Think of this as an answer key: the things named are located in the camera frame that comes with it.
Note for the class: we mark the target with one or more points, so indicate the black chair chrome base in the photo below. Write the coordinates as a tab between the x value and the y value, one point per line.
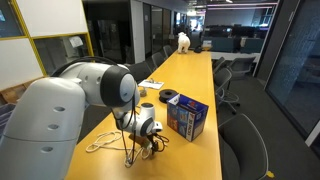
140	71

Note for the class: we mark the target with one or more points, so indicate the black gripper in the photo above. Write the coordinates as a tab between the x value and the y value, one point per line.
154	139

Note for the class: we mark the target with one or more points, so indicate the small black object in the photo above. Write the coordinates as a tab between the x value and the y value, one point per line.
198	50

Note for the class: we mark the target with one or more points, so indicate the paper note on glass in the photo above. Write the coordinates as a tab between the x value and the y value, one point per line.
76	41

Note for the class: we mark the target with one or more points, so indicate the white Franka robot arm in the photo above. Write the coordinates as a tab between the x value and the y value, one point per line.
50	116

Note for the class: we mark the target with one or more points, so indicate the grey office desk divider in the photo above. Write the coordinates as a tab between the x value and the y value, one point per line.
233	43

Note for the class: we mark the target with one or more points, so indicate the grey office chair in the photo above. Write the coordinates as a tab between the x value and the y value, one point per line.
218	63
222	80
243	146
241	65

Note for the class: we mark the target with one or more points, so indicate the white paper sheet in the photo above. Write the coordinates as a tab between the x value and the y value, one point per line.
151	85

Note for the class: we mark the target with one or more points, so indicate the grey tape roll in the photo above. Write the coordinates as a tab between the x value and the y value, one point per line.
143	92

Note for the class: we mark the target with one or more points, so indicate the white plush toy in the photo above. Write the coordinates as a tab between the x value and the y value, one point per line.
183	42

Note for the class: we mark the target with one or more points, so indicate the small metal clip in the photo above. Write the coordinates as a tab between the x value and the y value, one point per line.
152	80

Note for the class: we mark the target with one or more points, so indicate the blue printed cardboard box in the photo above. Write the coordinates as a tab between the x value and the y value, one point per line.
186	116

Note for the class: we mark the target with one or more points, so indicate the black filament spool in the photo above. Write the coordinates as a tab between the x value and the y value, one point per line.
167	94

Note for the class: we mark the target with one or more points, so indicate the black office chair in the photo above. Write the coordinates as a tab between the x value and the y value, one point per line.
167	50
157	59

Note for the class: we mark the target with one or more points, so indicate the white labelled box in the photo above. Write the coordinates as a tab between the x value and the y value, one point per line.
207	44

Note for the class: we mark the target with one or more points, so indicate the brown cardboard sheet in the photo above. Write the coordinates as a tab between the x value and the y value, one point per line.
13	93

